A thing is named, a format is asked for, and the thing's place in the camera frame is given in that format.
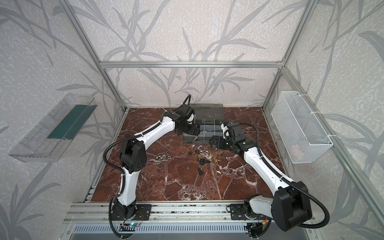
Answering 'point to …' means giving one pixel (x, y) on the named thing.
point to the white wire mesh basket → (301, 134)
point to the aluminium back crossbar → (191, 64)
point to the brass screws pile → (214, 154)
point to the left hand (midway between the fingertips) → (196, 127)
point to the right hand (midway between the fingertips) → (216, 137)
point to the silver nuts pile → (159, 158)
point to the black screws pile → (204, 157)
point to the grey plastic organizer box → (210, 117)
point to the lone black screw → (200, 171)
